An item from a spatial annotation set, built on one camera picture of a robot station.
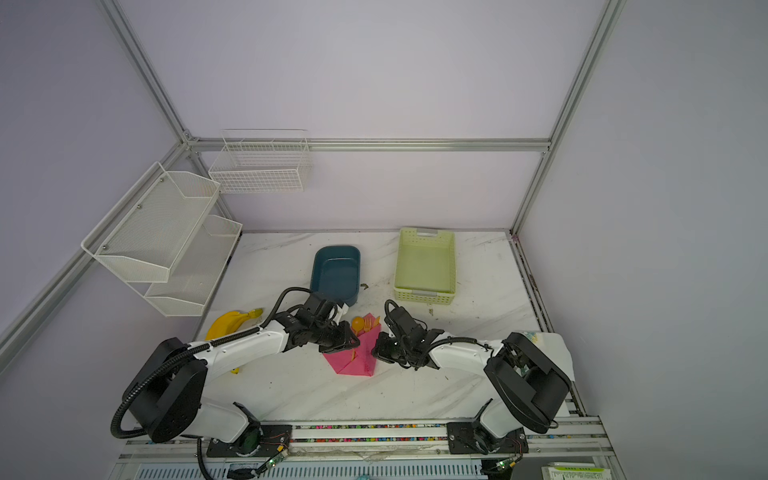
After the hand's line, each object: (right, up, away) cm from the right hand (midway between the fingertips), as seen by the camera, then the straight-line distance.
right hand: (367, 353), depth 84 cm
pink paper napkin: (-1, -3, +1) cm, 3 cm away
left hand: (-3, +2, 0) cm, 4 cm away
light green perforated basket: (+20, +24, +28) cm, 42 cm away
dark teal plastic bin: (-13, +22, +21) cm, 33 cm away
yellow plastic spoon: (-4, +6, +9) cm, 12 cm away
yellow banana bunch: (-44, +7, +7) cm, 45 cm away
